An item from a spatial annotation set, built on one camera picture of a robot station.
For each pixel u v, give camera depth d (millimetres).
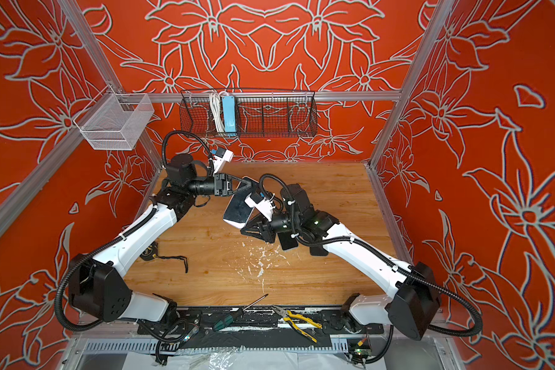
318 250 873
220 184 612
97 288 402
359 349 684
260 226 605
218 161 649
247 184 656
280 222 601
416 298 388
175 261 875
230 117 899
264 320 743
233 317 731
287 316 736
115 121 924
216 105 880
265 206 602
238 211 649
